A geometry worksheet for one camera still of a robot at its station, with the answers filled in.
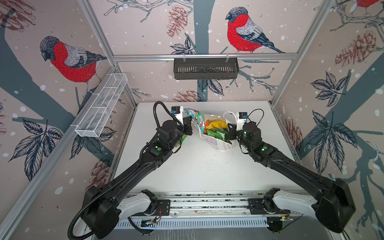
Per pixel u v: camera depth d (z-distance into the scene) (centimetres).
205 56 92
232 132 70
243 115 67
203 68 104
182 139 98
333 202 38
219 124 93
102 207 38
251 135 57
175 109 61
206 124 95
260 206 73
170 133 53
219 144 79
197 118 73
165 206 73
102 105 79
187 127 64
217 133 85
